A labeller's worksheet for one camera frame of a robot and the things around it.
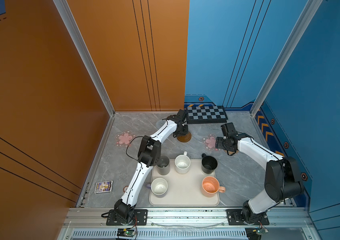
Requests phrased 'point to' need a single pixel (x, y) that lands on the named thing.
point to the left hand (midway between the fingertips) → (186, 132)
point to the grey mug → (163, 166)
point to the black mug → (209, 163)
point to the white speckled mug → (182, 163)
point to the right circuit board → (255, 233)
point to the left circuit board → (125, 232)
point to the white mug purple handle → (158, 186)
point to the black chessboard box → (206, 114)
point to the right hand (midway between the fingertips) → (220, 144)
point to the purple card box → (103, 187)
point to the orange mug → (210, 187)
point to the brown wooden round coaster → (184, 138)
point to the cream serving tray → (183, 189)
